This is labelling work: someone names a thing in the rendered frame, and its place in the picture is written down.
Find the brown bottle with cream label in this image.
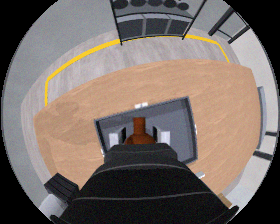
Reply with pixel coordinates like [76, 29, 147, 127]
[124, 117, 156, 144]

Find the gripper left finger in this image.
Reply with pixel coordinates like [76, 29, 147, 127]
[109, 127, 126, 148]

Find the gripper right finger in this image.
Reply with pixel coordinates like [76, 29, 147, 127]
[153, 126, 170, 146]

